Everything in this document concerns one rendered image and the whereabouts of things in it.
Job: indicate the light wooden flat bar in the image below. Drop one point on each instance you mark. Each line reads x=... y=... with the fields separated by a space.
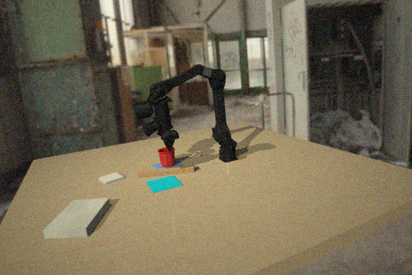
x=168 y=171

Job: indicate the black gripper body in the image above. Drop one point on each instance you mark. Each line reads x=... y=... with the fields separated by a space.
x=164 y=123

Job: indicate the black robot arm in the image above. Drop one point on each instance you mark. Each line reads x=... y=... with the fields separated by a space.
x=217 y=80

